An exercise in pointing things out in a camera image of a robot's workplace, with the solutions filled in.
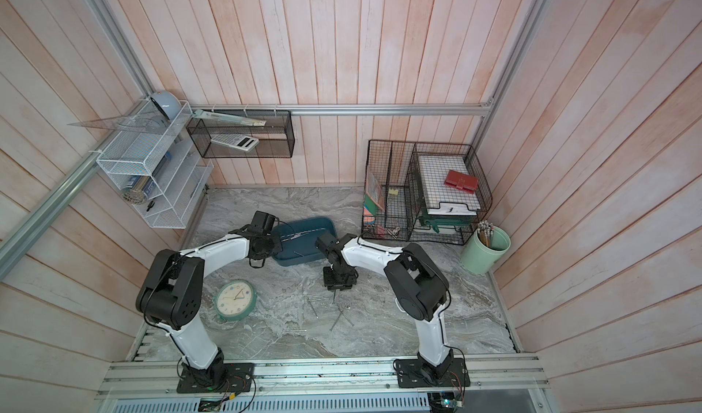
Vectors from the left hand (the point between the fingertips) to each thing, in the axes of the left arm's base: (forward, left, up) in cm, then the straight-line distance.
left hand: (277, 250), depth 98 cm
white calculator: (+31, +14, +25) cm, 42 cm away
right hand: (-13, -21, -2) cm, 25 cm away
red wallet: (+15, -65, +21) cm, 70 cm away
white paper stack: (+9, -56, +19) cm, 60 cm away
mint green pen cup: (-8, -68, +8) cm, 69 cm away
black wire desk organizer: (+21, -55, +9) cm, 59 cm away
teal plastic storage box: (+7, -7, -3) cm, 10 cm away
